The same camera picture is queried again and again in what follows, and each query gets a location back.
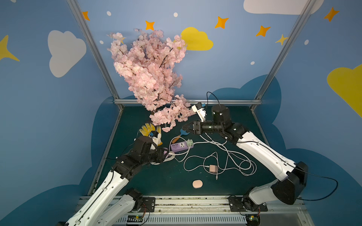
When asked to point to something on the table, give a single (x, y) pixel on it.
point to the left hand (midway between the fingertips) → (166, 148)
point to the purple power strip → (182, 146)
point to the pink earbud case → (197, 183)
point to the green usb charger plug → (189, 142)
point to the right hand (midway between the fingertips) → (186, 125)
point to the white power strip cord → (234, 156)
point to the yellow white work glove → (146, 129)
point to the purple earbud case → (165, 152)
